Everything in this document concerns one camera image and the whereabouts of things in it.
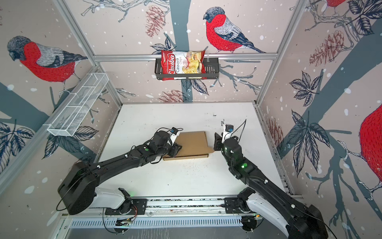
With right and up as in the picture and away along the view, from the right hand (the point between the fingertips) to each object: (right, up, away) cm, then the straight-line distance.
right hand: (217, 133), depth 79 cm
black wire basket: (-1, +40, +16) cm, 43 cm away
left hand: (-20, -7, +5) cm, 22 cm away
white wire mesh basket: (-75, +7, -8) cm, 76 cm away
